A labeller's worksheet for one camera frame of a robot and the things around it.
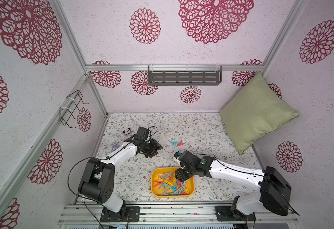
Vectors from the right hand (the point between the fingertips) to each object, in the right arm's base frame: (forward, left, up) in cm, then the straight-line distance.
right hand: (176, 174), depth 80 cm
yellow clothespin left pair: (-1, +10, -7) cm, 12 cm away
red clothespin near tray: (-9, -4, -6) cm, 11 cm away
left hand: (+14, +9, +3) cm, 17 cm away
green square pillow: (+33, -48, +18) cm, 61 cm away
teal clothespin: (-4, +7, -6) cm, 10 cm away
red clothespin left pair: (-3, +10, -6) cm, 12 cm away
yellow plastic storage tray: (-8, +11, -8) cm, 15 cm away
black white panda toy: (+33, +36, -4) cm, 49 cm away
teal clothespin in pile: (+24, +1, -7) cm, 25 cm away
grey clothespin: (-9, +6, -6) cm, 12 cm away
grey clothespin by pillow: (+1, +6, -6) cm, 9 cm away
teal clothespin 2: (-6, +1, -6) cm, 9 cm away
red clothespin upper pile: (+26, -4, -8) cm, 27 cm away
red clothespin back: (-1, +3, -5) cm, 6 cm away
